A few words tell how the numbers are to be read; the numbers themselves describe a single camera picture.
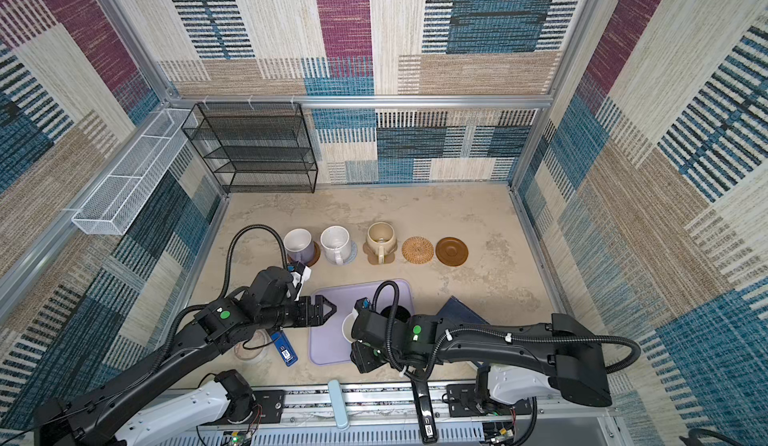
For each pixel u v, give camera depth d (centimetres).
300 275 70
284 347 79
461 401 73
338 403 71
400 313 80
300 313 66
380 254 92
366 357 63
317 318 65
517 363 46
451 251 102
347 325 77
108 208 70
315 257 99
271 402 75
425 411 69
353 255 101
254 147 109
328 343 79
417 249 102
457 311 88
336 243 99
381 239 102
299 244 95
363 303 69
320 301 67
